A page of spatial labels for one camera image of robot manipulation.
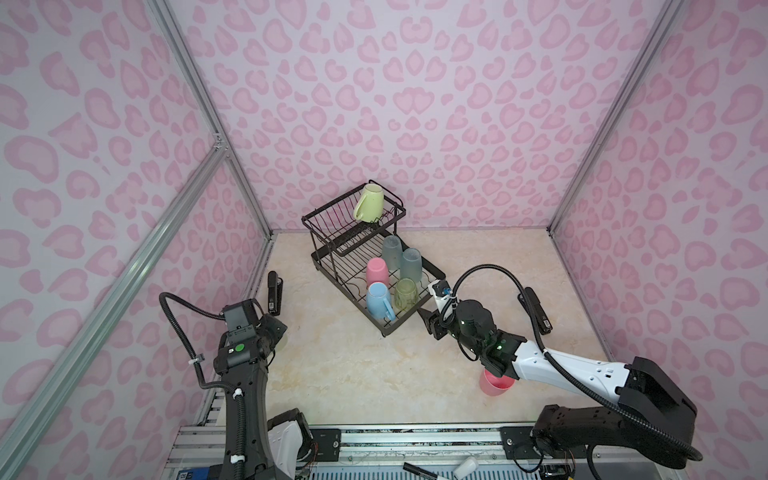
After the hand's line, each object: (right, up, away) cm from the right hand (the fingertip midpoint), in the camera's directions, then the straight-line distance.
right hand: (427, 301), depth 80 cm
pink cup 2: (-14, +7, +14) cm, 21 cm away
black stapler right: (+37, -8, +12) cm, 40 cm away
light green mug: (-16, +28, +11) cm, 34 cm away
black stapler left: (-48, 0, +20) cm, 52 cm away
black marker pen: (-3, -38, -10) cm, 39 cm away
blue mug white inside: (-13, -2, +8) cm, 16 cm away
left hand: (-40, -5, -1) cm, 41 cm away
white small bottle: (+8, -36, -12) cm, 39 cm away
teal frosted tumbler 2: (-3, +9, +18) cm, 21 cm away
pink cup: (+17, -21, -3) cm, 27 cm away
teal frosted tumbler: (-9, +14, +22) cm, 27 cm away
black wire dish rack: (-19, +14, +4) cm, 24 cm away
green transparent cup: (-5, 0, +12) cm, 13 cm away
